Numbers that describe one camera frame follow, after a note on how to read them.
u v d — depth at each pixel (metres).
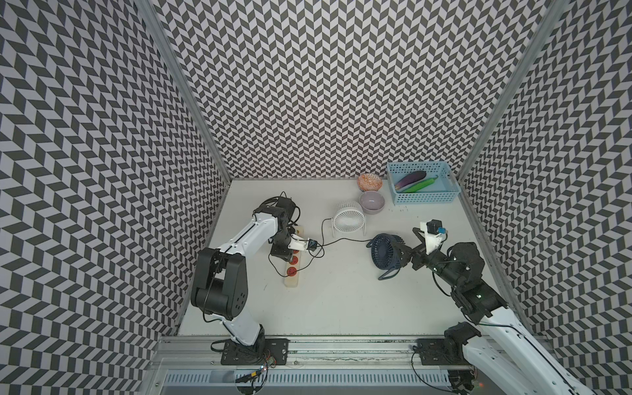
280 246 0.78
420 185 1.12
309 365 0.71
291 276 0.86
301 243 0.81
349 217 0.96
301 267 0.88
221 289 0.45
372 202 1.08
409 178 1.13
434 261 0.64
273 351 0.72
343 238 0.97
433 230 0.60
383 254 0.86
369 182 1.16
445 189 1.14
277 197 0.78
